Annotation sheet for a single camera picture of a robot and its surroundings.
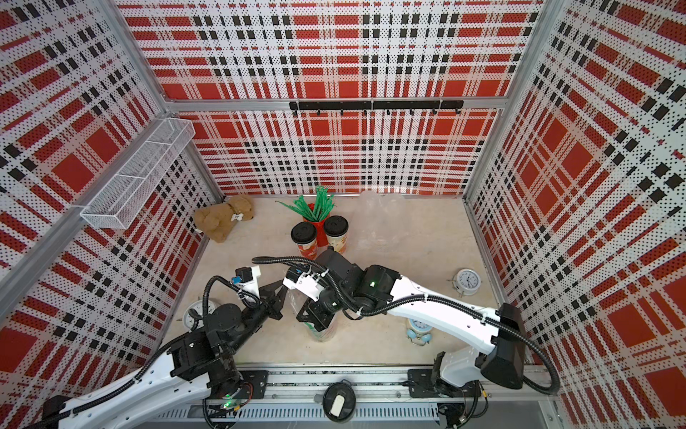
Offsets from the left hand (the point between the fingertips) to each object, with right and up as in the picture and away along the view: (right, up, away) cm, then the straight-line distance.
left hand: (295, 281), depth 71 cm
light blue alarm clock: (+36, -18, +9) cm, 41 cm away
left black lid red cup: (-1, +12, +16) cm, 20 cm away
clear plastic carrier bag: (+1, -5, -2) cm, 6 cm away
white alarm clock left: (-35, -11, +14) cm, 39 cm away
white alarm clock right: (+55, -5, +20) cm, 58 cm away
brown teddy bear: (-37, +16, +29) cm, 50 cm away
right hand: (+5, -8, -8) cm, 12 cm away
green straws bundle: (+2, +20, +28) cm, 35 cm away
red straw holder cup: (+4, +10, +26) cm, 28 cm away
